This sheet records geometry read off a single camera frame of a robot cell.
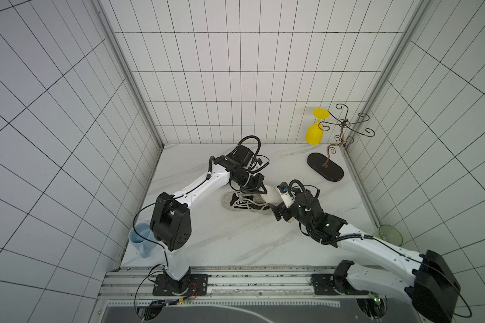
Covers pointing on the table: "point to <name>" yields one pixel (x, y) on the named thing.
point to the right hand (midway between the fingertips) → (279, 192)
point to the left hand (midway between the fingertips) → (263, 195)
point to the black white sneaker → (234, 200)
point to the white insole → (273, 196)
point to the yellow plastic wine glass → (314, 132)
